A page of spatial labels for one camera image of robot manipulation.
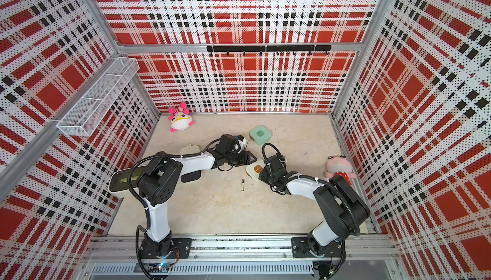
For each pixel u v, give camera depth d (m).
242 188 0.90
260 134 1.08
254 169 0.93
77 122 0.68
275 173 0.71
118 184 0.87
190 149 1.04
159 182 0.52
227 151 0.80
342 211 0.44
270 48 0.88
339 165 0.90
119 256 0.73
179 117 1.10
